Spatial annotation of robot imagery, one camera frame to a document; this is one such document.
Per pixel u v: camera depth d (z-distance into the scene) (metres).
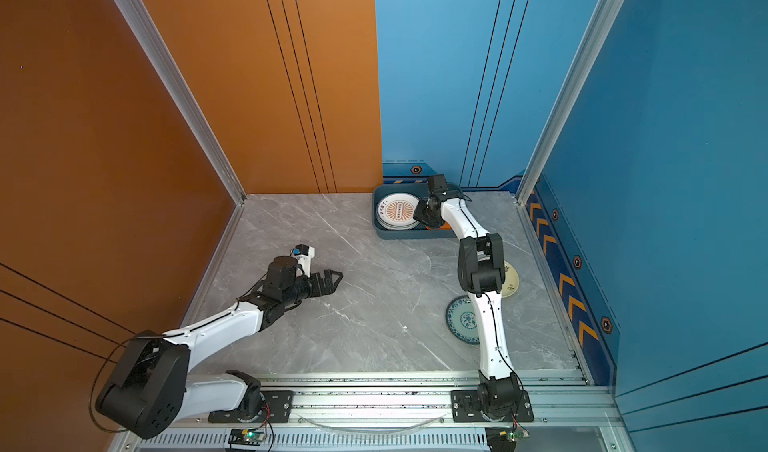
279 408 0.74
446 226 0.79
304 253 0.79
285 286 0.69
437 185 0.87
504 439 0.70
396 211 1.09
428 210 0.84
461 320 0.87
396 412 0.74
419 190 1.19
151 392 0.41
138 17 0.74
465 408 0.72
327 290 0.79
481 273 0.65
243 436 0.71
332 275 0.80
